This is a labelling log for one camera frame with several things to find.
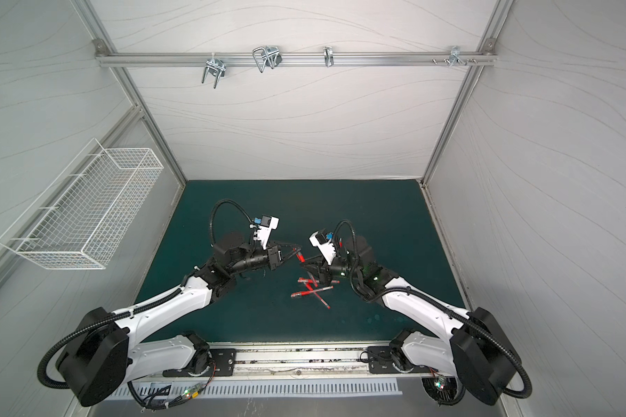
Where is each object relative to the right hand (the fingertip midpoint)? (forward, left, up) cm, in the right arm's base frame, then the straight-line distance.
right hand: (303, 261), depth 76 cm
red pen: (0, +1, +3) cm, 3 cm away
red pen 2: (-3, +1, -16) cm, 17 cm away
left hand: (0, +2, +5) cm, 6 cm away
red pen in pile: (-4, -4, -17) cm, 18 cm away
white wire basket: (+2, +59, +16) cm, 61 cm away
